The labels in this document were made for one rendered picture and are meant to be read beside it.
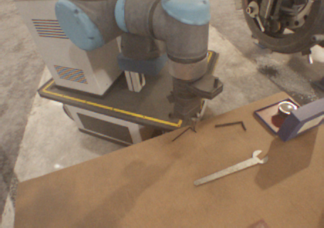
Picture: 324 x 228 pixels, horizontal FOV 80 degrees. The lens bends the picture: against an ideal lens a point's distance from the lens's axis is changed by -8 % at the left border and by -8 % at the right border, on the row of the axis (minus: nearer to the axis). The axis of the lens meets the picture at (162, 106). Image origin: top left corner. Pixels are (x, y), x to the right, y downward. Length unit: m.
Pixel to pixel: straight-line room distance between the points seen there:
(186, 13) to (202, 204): 0.44
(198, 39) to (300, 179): 0.46
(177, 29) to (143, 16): 0.08
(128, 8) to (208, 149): 0.44
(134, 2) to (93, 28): 0.12
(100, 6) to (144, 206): 0.50
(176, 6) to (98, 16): 0.22
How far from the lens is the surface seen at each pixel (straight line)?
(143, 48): 0.72
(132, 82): 1.06
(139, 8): 0.46
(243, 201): 0.59
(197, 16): 0.40
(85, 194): 0.64
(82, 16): 0.54
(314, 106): 0.70
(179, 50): 0.42
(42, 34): 1.11
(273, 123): 0.76
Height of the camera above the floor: 1.01
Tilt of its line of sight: 44 degrees down
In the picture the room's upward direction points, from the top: 7 degrees counter-clockwise
